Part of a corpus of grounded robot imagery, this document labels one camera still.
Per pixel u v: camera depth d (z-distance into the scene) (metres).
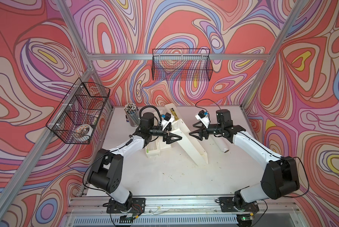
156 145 0.88
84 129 0.73
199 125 0.78
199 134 0.71
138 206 0.73
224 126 0.65
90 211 0.72
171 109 1.15
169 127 0.74
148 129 0.68
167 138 0.70
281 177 0.43
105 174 0.45
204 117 0.70
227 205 0.73
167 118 0.68
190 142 0.73
